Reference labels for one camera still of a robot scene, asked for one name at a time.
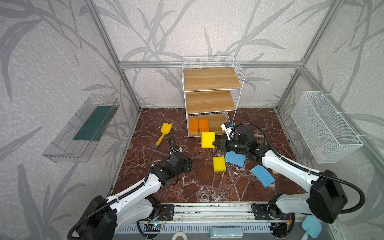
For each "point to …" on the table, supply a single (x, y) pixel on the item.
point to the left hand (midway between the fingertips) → (191, 159)
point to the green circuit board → (157, 225)
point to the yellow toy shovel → (165, 129)
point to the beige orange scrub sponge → (193, 125)
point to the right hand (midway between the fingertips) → (213, 139)
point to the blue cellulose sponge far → (263, 175)
